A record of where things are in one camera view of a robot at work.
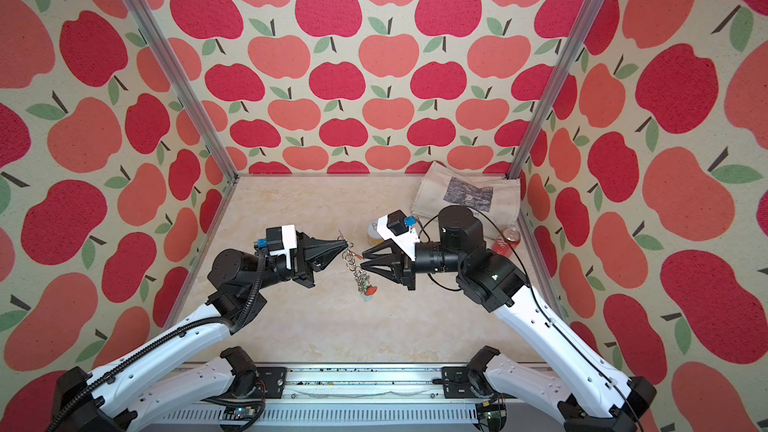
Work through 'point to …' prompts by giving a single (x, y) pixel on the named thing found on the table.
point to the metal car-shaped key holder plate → (366, 289)
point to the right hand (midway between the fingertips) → (373, 255)
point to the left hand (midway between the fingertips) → (347, 249)
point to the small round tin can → (373, 237)
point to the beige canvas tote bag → (494, 200)
